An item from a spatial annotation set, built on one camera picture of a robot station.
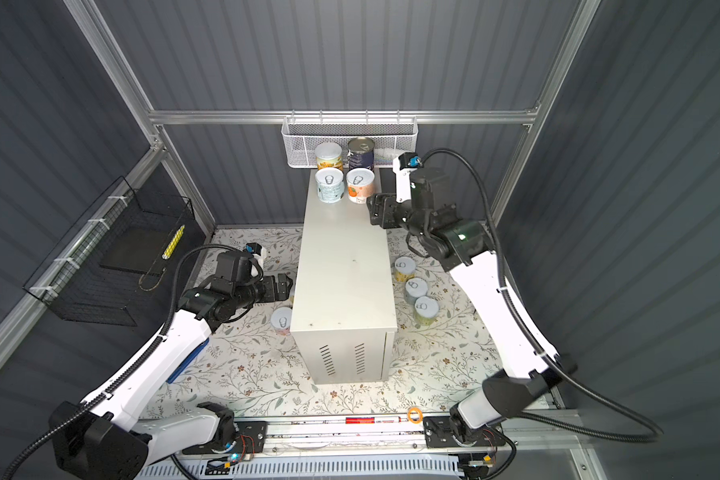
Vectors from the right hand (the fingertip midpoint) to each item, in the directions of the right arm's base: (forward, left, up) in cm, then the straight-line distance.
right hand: (386, 201), depth 65 cm
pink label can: (-9, +31, -37) cm, 49 cm away
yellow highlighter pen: (+1, +56, -14) cm, 58 cm away
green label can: (-6, -13, -39) cm, 41 cm away
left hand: (-6, +29, -22) cm, 37 cm away
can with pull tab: (+2, -10, -39) cm, 40 cm away
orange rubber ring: (-35, -8, -44) cm, 56 cm away
